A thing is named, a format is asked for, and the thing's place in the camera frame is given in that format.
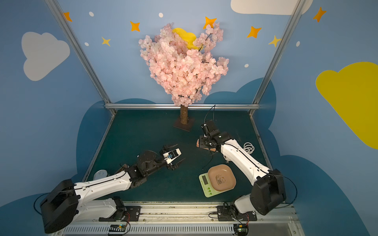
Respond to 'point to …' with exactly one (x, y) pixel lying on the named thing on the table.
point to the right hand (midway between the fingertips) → (205, 139)
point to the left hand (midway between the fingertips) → (180, 147)
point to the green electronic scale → (206, 189)
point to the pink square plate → (222, 177)
